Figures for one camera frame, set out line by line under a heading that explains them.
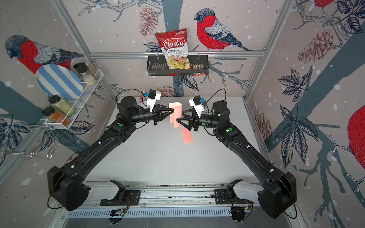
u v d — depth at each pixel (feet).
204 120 1.95
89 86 2.61
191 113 2.15
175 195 2.48
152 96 1.84
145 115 1.93
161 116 2.02
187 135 3.23
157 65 3.11
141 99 1.88
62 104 2.12
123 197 2.25
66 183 1.26
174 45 2.62
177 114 1.97
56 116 2.06
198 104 1.87
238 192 2.01
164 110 2.02
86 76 2.72
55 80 2.29
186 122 1.98
